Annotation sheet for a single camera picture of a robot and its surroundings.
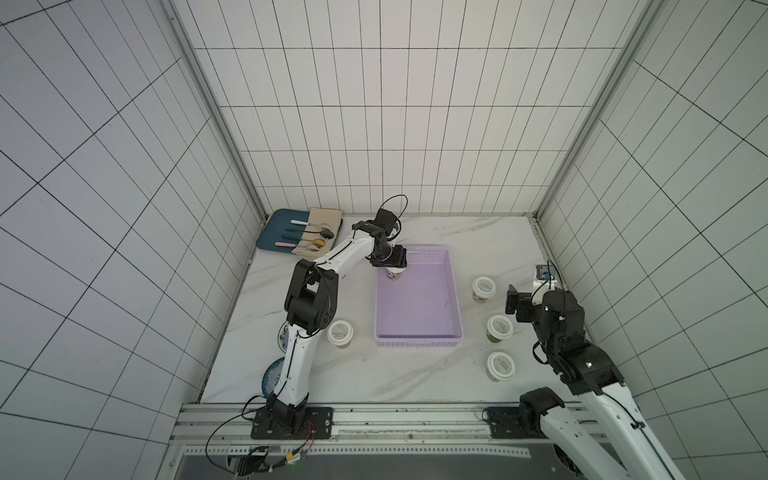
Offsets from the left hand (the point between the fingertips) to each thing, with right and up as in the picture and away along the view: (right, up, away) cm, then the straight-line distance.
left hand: (394, 267), depth 97 cm
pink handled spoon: (-41, +7, +14) cm, 44 cm away
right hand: (+31, -2, -23) cm, 38 cm away
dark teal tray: (-43, +13, +18) cm, 48 cm away
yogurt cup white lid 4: (+30, -16, -13) cm, 36 cm away
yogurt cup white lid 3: (+28, -6, -6) cm, 29 cm away
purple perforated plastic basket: (+9, -13, -2) cm, 16 cm away
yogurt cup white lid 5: (+27, -24, -21) cm, 42 cm away
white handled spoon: (-37, +16, +21) cm, 45 cm away
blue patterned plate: (-33, -26, -21) cm, 47 cm away
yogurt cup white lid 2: (-16, -17, -15) cm, 27 cm away
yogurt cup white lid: (0, -2, 0) cm, 2 cm away
